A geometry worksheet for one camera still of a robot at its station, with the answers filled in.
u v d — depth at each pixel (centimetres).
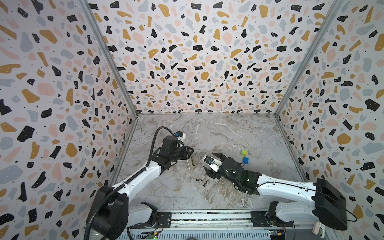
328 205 42
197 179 87
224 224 73
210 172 69
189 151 75
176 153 70
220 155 72
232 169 57
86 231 34
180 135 76
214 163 64
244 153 98
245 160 95
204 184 86
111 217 40
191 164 81
